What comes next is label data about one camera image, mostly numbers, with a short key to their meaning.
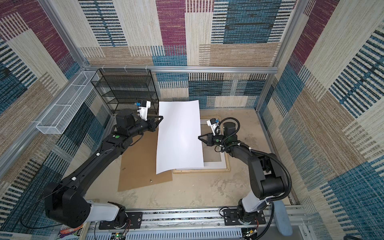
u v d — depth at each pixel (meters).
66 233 0.69
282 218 0.71
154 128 0.68
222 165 0.92
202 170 0.88
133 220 0.73
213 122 0.81
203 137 0.85
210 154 0.92
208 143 0.80
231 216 0.74
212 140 0.78
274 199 0.50
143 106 0.66
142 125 0.66
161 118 0.76
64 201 0.40
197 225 0.73
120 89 1.08
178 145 0.89
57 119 0.71
